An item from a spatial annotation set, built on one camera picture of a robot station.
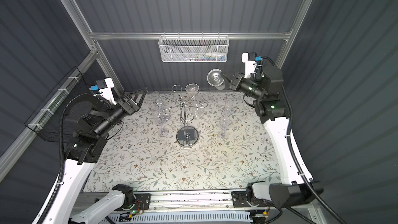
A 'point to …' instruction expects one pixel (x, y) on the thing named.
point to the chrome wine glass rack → (187, 136)
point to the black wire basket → (46, 119)
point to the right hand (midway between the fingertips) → (222, 75)
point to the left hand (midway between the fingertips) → (142, 92)
